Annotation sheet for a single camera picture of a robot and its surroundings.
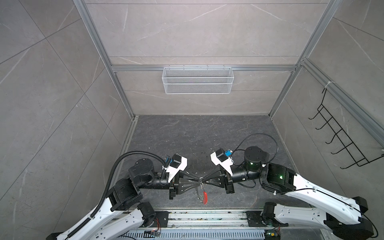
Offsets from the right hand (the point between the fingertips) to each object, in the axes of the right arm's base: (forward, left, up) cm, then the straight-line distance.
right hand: (204, 179), depth 52 cm
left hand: (0, +2, +1) cm, 2 cm away
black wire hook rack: (+11, -64, -3) cm, 65 cm away
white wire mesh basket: (+70, 0, -5) cm, 71 cm away
